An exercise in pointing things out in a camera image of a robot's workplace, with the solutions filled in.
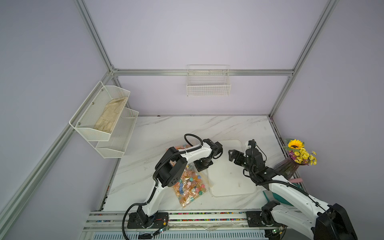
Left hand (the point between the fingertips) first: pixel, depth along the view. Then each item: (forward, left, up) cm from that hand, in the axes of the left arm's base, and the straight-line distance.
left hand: (202, 170), depth 90 cm
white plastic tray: (-6, -14, +2) cm, 16 cm away
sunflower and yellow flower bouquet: (-2, -46, +23) cm, 52 cm away
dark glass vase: (-4, -46, +11) cm, 47 cm away
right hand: (+5, -19, +10) cm, 22 cm away
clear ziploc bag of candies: (-10, +6, +1) cm, 11 cm away
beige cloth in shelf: (+17, +51, +29) cm, 61 cm away
